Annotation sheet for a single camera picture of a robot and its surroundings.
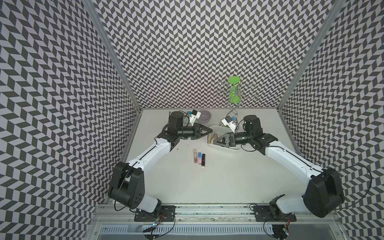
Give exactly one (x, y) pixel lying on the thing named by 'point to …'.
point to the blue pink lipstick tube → (200, 158)
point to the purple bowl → (205, 117)
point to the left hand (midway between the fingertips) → (210, 132)
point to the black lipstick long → (203, 158)
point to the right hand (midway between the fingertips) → (216, 144)
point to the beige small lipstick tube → (209, 138)
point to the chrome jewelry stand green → (234, 90)
